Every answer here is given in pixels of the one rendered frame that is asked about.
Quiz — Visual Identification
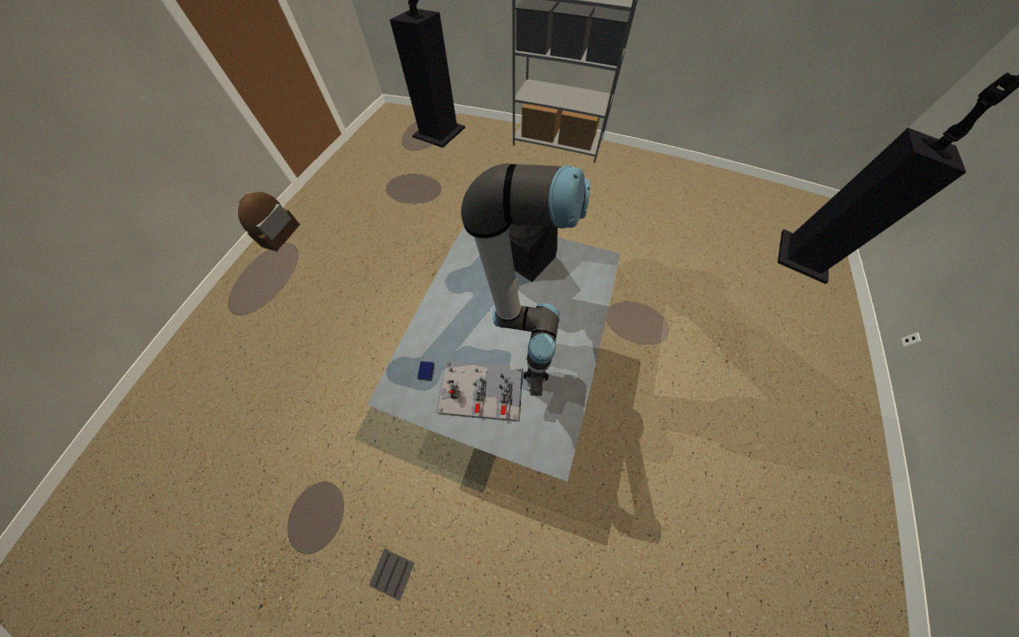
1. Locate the beige flat plate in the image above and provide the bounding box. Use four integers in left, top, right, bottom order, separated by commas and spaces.
437, 361, 522, 420

